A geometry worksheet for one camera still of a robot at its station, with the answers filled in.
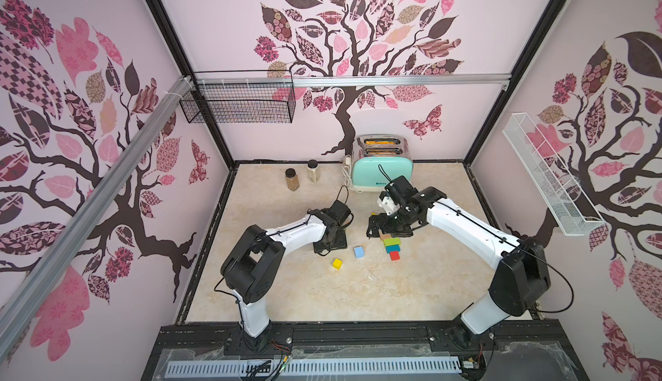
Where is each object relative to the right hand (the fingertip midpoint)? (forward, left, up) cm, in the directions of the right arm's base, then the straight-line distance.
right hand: (380, 236), depth 81 cm
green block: (+5, -7, -13) cm, 16 cm away
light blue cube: (0, +6, -11) cm, 13 cm away
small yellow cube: (-4, +14, -12) cm, 19 cm away
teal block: (+2, -6, -13) cm, 14 cm away
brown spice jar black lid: (+30, +32, -5) cm, 44 cm away
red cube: (-1, -6, -12) cm, 14 cm away
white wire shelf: (+8, -52, +16) cm, 55 cm away
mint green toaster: (+31, -3, +5) cm, 32 cm away
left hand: (+1, +16, -11) cm, 20 cm away
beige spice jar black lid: (+35, +24, -7) cm, 43 cm away
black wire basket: (+70, +61, +6) cm, 93 cm away
